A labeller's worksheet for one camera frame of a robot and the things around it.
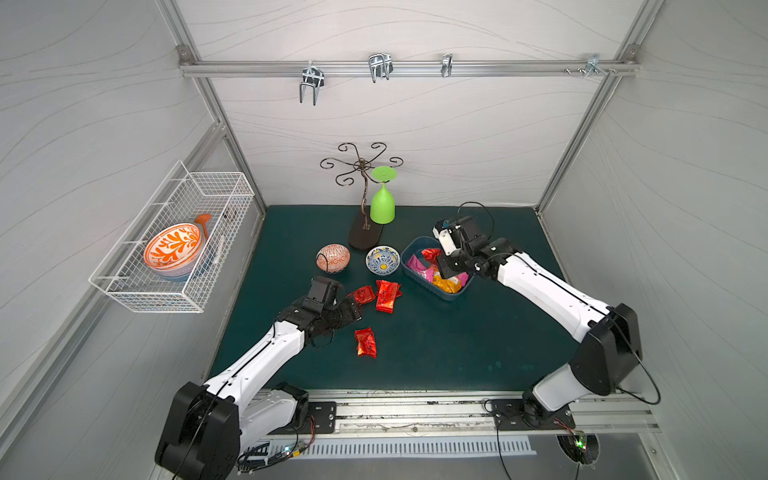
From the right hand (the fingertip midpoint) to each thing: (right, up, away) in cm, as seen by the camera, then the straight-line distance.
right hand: (441, 260), depth 84 cm
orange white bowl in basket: (-62, +4, -20) cm, 65 cm away
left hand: (-25, -15, 0) cm, 29 cm away
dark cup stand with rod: (-25, +8, +28) cm, 38 cm away
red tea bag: (-3, +2, -1) cm, 4 cm away
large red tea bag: (-16, -11, +9) cm, 21 cm away
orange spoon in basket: (-62, +11, -10) cm, 64 cm away
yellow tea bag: (+4, -9, +9) cm, 13 cm away
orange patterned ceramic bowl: (-35, -1, +20) cm, 41 cm away
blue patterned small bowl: (-17, -2, +20) cm, 27 cm away
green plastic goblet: (-17, +16, +7) cm, 24 cm away
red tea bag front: (-22, -23, 0) cm, 32 cm away
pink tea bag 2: (+9, -6, +11) cm, 15 cm away
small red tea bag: (-23, -12, +9) cm, 28 cm away
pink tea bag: (-6, -3, +15) cm, 16 cm away
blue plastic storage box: (-5, 0, +17) cm, 17 cm away
